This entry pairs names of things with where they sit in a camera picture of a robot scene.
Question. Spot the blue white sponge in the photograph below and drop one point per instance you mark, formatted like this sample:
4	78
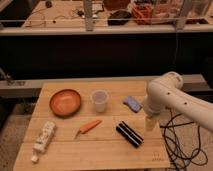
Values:
132	103

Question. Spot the black object on shelf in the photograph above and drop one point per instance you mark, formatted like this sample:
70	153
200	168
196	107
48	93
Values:
119	17

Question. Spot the orange basket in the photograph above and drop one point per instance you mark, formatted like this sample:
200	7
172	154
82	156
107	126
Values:
141	15

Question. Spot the orange toy carrot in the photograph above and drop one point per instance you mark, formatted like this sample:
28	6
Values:
88	126

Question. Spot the clear plastic cup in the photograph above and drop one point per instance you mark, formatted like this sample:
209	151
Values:
99	99

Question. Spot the orange wooden bowl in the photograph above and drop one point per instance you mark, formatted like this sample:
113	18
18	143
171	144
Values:
65	102

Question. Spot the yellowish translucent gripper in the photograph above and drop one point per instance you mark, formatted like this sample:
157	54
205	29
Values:
150	122

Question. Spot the metal rail post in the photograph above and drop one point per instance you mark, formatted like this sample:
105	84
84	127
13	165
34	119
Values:
87	4

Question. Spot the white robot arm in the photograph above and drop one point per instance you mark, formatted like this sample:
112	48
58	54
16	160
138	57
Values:
165	91

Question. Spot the black white striped eraser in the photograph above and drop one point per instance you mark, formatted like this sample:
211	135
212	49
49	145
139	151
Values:
129	134

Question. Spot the white toothpaste tube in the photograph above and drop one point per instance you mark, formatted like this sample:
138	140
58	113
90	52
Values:
43	140

